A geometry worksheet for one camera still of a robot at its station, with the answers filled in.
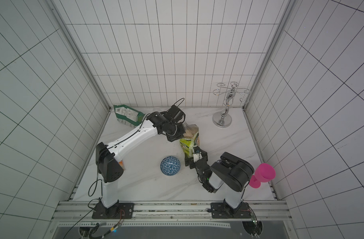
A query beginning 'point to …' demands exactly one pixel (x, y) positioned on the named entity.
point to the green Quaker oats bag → (190, 140)
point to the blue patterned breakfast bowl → (170, 166)
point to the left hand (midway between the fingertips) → (182, 139)
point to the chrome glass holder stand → (221, 119)
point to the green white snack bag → (128, 116)
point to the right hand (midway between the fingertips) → (188, 151)
